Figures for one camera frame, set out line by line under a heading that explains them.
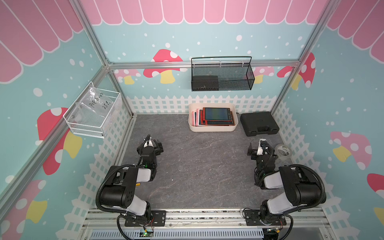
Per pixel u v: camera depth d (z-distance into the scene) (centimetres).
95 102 72
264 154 77
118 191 46
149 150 72
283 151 98
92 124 62
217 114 116
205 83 93
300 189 45
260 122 109
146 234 72
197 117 116
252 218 74
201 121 113
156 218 74
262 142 77
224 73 94
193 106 118
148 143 79
